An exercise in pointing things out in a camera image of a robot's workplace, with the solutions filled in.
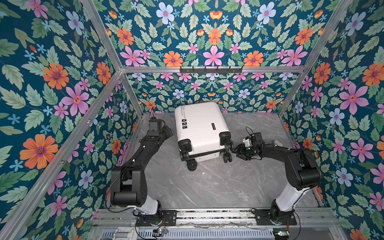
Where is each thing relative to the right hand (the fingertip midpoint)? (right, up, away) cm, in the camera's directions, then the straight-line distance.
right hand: (234, 151), depth 95 cm
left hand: (-40, +17, -6) cm, 44 cm away
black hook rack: (-15, +52, -2) cm, 54 cm away
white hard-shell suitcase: (-20, +13, -13) cm, 27 cm away
